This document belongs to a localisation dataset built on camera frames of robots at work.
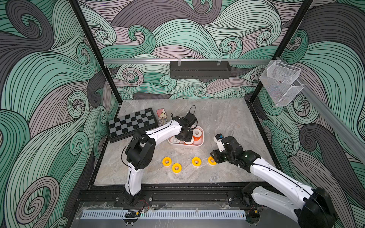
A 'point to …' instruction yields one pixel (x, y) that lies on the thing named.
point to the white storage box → (197, 140)
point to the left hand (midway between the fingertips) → (187, 137)
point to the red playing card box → (161, 112)
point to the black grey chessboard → (126, 126)
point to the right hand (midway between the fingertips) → (215, 153)
